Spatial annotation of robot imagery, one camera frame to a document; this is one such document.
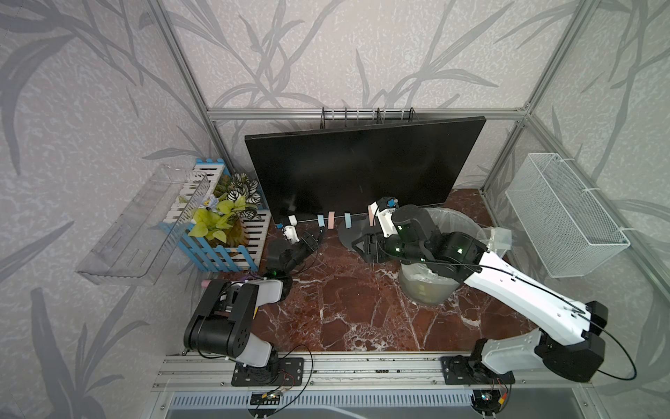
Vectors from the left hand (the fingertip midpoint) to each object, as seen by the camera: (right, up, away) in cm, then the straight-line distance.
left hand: (325, 230), depth 85 cm
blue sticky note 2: (+8, +3, +4) cm, 9 cm away
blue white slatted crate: (-39, -9, +3) cm, 40 cm away
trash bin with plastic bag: (+30, -16, -8) cm, 35 cm away
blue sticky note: (-2, +3, +2) cm, 4 cm away
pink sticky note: (+2, +3, +3) cm, 5 cm away
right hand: (+11, -1, -19) cm, 22 cm away
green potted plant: (-31, +5, -3) cm, 32 cm away
